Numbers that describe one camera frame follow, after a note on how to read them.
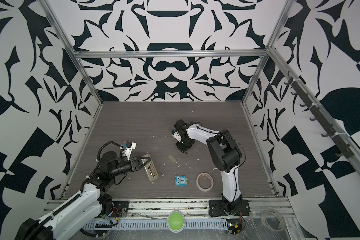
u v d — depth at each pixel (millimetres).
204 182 817
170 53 912
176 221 702
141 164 727
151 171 748
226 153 525
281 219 690
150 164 752
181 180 813
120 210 728
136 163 704
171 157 915
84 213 564
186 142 821
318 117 573
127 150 731
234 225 709
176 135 892
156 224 649
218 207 744
